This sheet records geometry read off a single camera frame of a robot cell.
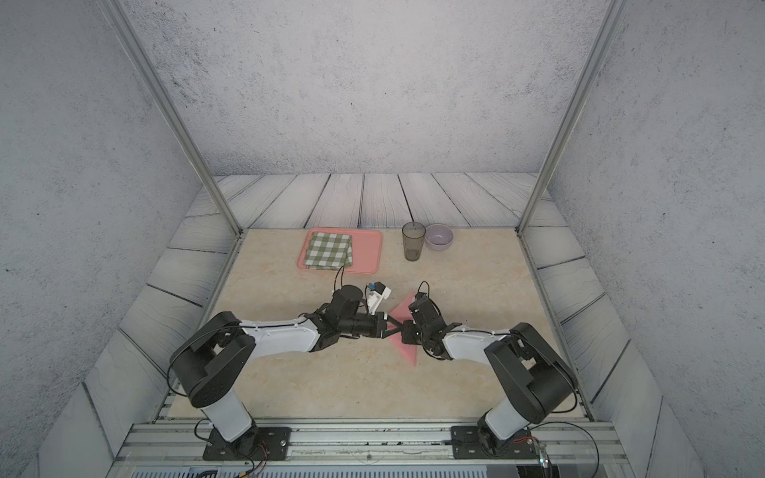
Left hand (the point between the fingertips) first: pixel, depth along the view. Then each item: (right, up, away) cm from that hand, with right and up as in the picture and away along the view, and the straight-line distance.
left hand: (406, 331), depth 80 cm
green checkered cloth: (-28, +22, +33) cm, 48 cm away
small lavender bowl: (+14, +27, +34) cm, 46 cm away
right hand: (0, -3, +11) cm, 12 cm away
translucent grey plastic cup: (+4, +26, +24) cm, 35 cm away
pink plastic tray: (-14, +22, +36) cm, 44 cm away
